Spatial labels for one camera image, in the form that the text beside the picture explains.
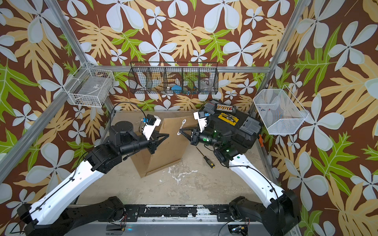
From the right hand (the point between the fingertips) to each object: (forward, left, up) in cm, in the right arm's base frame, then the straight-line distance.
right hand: (180, 131), depth 65 cm
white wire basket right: (+20, -57, -8) cm, 61 cm away
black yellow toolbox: (+15, -37, -16) cm, 43 cm away
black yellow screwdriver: (+2, -16, -33) cm, 37 cm away
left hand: (-3, +5, +3) cm, 6 cm away
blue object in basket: (+39, +4, -5) cm, 40 cm away
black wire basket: (+50, +4, -4) cm, 50 cm away
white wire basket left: (+32, +54, +1) cm, 63 cm away
